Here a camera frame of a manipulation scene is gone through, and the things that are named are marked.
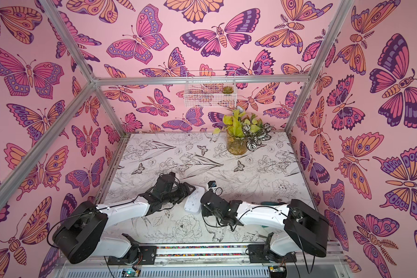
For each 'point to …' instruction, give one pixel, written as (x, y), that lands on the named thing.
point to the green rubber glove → (273, 203)
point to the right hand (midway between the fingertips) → (203, 202)
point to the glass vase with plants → (244, 132)
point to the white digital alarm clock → (193, 201)
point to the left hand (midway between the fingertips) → (195, 189)
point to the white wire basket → (210, 89)
